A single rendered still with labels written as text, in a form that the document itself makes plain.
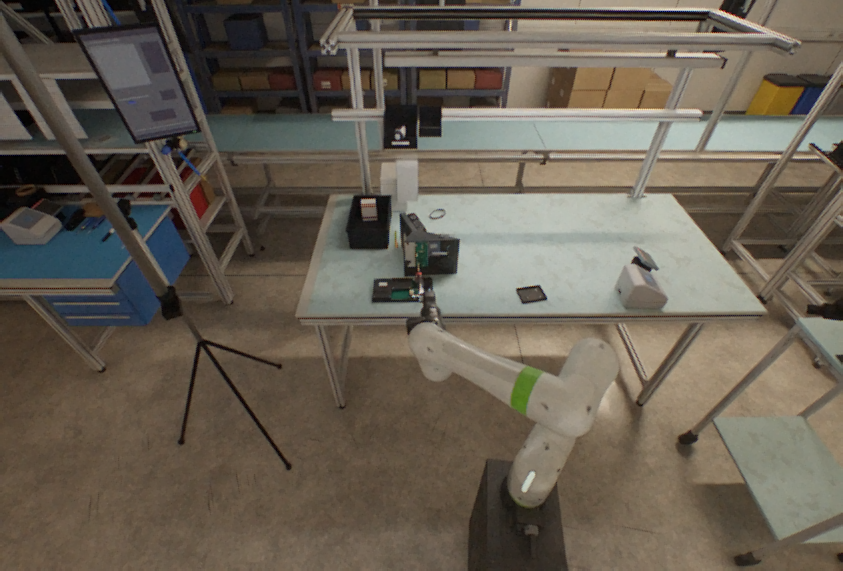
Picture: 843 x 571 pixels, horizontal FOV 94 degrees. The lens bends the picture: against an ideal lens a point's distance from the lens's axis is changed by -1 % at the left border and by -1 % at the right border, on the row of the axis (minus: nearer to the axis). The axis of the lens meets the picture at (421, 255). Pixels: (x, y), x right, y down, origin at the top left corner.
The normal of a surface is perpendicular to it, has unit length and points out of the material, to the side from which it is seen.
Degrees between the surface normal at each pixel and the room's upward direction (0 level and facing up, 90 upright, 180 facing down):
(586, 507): 0
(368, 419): 0
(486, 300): 0
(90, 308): 90
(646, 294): 90
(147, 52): 101
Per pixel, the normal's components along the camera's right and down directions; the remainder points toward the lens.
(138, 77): 0.42, 0.74
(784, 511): 0.00, -0.74
